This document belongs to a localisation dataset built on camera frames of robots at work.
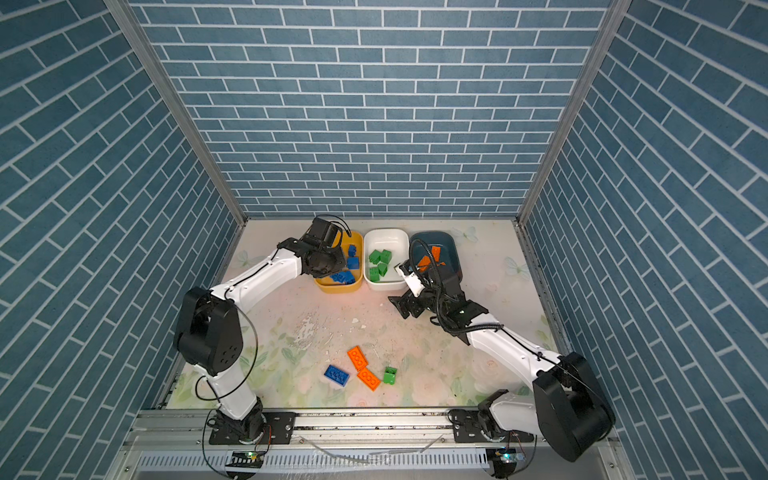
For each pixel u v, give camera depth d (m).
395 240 1.08
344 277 0.94
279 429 0.73
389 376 0.82
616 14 0.71
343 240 0.78
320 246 0.70
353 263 0.99
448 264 1.07
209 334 0.47
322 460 0.71
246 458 0.72
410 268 0.70
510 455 0.71
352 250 1.08
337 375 0.81
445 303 0.63
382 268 1.03
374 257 1.05
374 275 1.00
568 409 0.41
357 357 0.85
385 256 1.05
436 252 1.08
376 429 0.75
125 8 0.69
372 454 0.71
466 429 0.74
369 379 0.82
